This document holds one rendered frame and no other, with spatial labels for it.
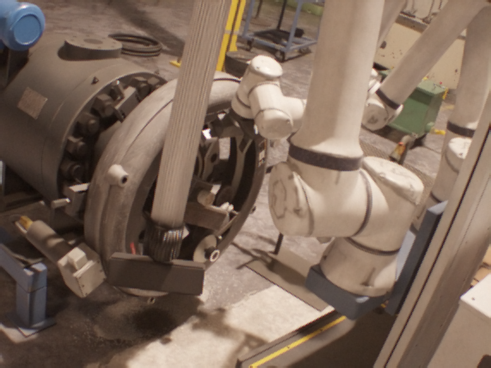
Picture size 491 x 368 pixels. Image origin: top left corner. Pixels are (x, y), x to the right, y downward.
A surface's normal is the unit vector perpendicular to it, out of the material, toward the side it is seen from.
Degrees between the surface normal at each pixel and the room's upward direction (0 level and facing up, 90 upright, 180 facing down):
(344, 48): 82
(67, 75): 35
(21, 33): 90
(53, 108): 57
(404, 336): 90
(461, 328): 90
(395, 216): 88
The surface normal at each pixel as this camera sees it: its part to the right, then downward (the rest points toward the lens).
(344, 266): -0.55, -0.19
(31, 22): 0.78, 0.42
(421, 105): -0.53, 0.24
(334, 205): 0.38, 0.31
